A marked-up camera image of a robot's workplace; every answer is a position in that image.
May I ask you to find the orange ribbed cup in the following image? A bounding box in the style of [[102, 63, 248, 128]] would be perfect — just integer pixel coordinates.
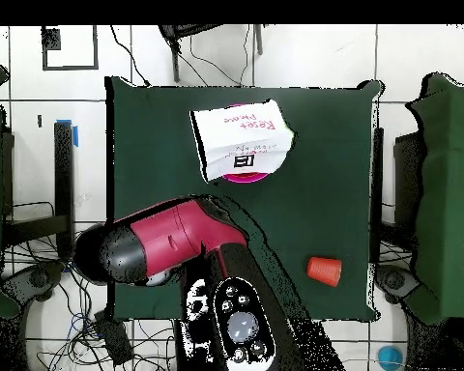
[[305, 255, 342, 288]]

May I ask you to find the black power adapter box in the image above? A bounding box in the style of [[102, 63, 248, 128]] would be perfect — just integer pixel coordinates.
[[93, 310, 135, 366]]

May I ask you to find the pink bowl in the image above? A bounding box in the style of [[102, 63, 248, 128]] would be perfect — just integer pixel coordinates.
[[219, 102, 272, 185]]

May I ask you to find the dark green tablecloth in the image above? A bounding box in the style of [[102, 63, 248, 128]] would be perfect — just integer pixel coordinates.
[[104, 75, 384, 324]]

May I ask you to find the black camera tripod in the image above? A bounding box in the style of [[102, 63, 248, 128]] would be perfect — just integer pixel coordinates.
[[157, 24, 265, 84]]

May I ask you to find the white paper reset sign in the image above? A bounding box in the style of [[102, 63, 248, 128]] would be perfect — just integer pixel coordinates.
[[188, 98, 296, 183]]

